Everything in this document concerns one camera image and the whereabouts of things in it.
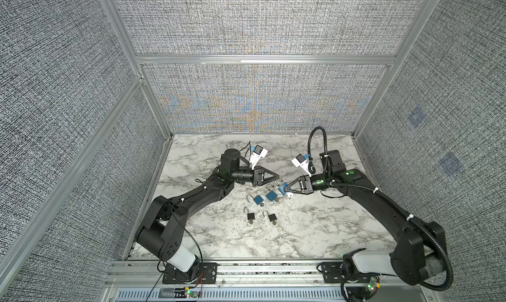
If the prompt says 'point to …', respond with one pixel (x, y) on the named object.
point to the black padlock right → (272, 217)
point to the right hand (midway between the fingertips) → (286, 189)
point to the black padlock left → (250, 216)
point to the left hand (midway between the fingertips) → (276, 179)
